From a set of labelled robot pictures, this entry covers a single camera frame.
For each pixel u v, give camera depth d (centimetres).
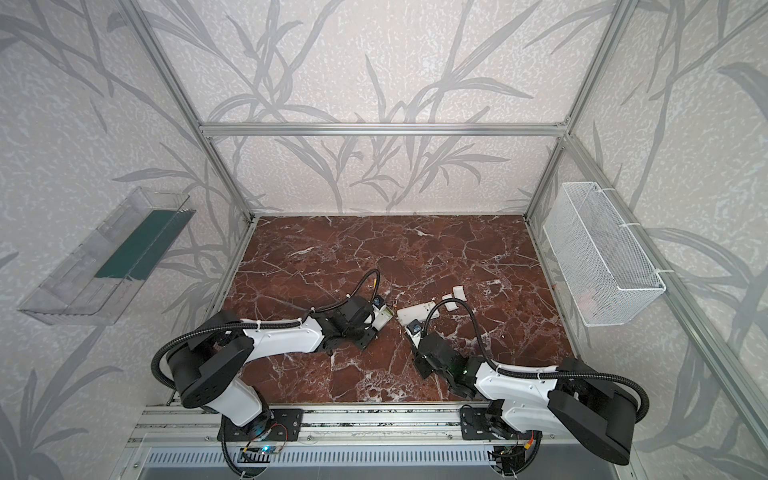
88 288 63
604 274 63
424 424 75
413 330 75
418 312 94
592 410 42
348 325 69
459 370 64
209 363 45
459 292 99
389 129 98
